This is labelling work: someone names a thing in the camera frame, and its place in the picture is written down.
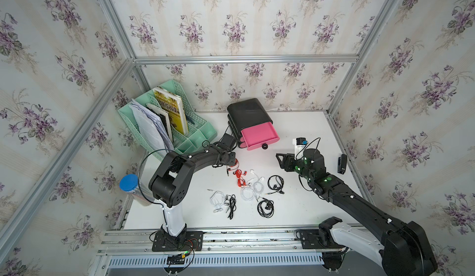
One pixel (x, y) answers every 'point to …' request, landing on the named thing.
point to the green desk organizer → (200, 132)
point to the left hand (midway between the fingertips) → (231, 160)
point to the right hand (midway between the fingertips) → (283, 155)
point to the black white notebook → (165, 119)
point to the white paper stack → (151, 127)
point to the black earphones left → (232, 206)
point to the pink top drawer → (260, 137)
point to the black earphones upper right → (280, 190)
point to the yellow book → (172, 104)
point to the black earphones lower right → (266, 208)
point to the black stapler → (342, 163)
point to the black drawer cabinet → (244, 114)
